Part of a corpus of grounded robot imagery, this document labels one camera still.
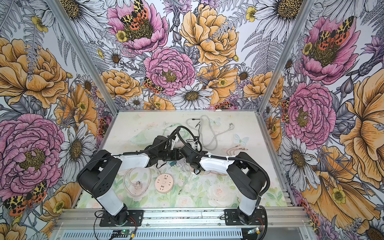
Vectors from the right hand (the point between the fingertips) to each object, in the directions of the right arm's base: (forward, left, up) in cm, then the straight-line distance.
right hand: (196, 160), depth 93 cm
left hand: (0, +7, +3) cm, 8 cm away
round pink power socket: (-14, +18, +1) cm, 23 cm away
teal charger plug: (-2, +14, 0) cm, 15 cm away
